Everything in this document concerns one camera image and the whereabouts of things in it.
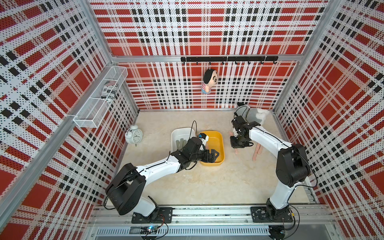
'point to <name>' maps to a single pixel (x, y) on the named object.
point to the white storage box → (180, 136)
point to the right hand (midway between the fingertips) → (237, 145)
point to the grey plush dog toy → (257, 115)
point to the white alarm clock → (134, 135)
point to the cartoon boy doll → (210, 79)
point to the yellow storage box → (216, 141)
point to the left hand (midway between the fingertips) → (214, 153)
